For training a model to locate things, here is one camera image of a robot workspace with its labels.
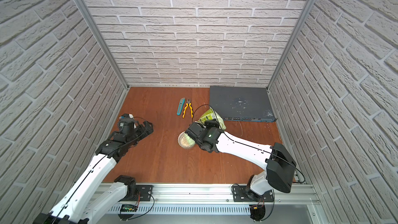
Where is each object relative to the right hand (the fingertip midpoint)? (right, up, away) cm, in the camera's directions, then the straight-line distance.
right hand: (213, 122), depth 77 cm
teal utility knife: (-21, +10, +32) cm, 40 cm away
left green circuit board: (-41, -41, -5) cm, 58 cm away
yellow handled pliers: (-16, +9, +31) cm, 36 cm away
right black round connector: (+20, -41, -7) cm, 46 cm away
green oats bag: (-1, +4, +4) cm, 5 cm away
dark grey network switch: (+25, +9, +28) cm, 39 cm away
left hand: (-36, -1, +2) cm, 36 cm away
